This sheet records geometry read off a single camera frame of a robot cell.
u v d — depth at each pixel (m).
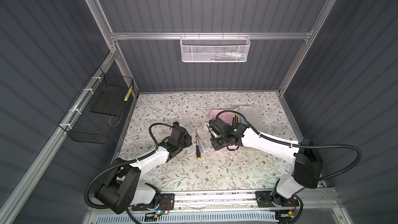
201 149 0.91
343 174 0.47
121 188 0.42
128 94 0.82
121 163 0.45
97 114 0.73
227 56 0.92
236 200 0.76
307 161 0.43
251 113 1.08
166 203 0.72
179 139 0.70
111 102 0.78
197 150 0.89
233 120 0.94
